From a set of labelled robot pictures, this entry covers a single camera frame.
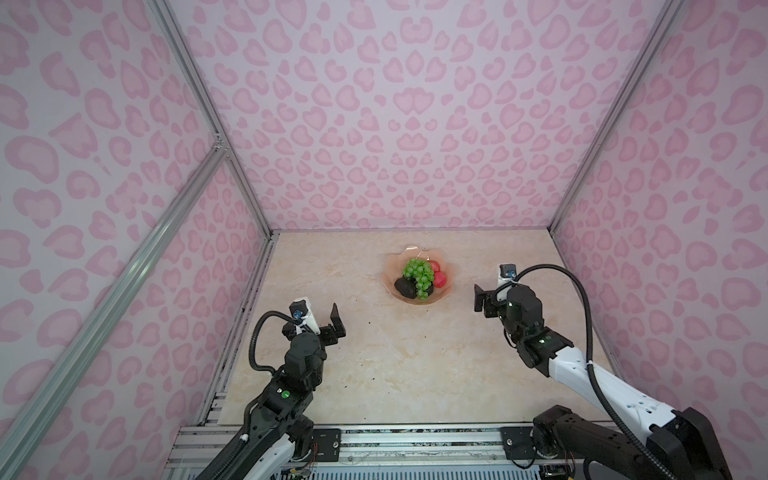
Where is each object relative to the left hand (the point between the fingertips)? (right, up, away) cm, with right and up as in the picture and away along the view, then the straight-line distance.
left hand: (320, 305), depth 77 cm
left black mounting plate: (+3, -34, -3) cm, 34 cm away
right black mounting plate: (+49, -33, -3) cm, 60 cm away
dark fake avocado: (+24, +3, +19) cm, 31 cm away
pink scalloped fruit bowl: (+18, +7, +30) cm, 36 cm away
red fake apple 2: (+34, +5, +21) cm, 40 cm away
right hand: (+46, +6, +5) cm, 47 cm away
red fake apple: (+33, +9, +26) cm, 43 cm away
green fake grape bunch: (+28, +7, +18) cm, 34 cm away
